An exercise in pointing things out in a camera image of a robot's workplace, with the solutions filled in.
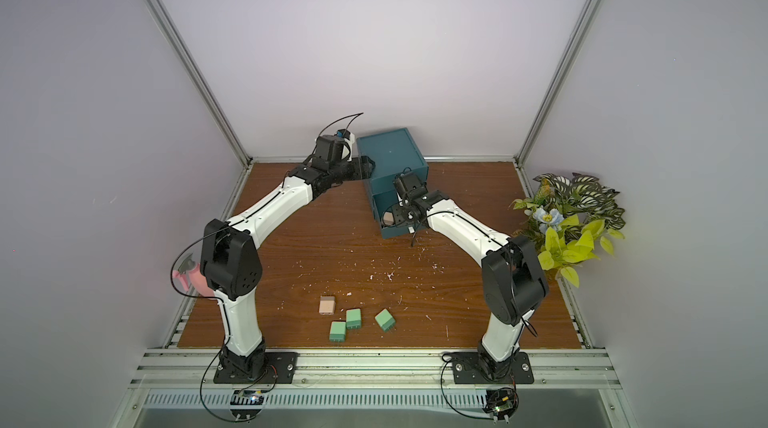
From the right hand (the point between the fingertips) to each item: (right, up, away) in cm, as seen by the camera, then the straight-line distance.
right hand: (405, 206), depth 90 cm
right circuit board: (+23, -45, -20) cm, 55 cm away
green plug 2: (-6, -30, -10) cm, 33 cm away
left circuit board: (-40, -47, -18) cm, 65 cm away
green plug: (-15, -30, -10) cm, 35 cm away
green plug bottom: (-18, -33, -12) cm, 39 cm away
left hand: (-11, +14, 0) cm, 17 cm away
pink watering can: (-58, -20, -10) cm, 62 cm away
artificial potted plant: (+38, -1, -20) cm, 43 cm away
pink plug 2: (-22, -27, -8) cm, 36 cm away
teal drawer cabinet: (-5, +17, +3) cm, 18 cm away
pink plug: (-5, -4, +2) cm, 7 cm away
